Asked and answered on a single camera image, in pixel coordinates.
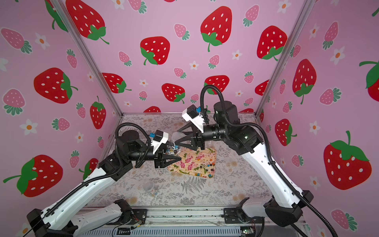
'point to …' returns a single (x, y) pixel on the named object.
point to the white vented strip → (168, 231)
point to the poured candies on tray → (206, 168)
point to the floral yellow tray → (189, 165)
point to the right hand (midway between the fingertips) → (177, 139)
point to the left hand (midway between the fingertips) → (180, 152)
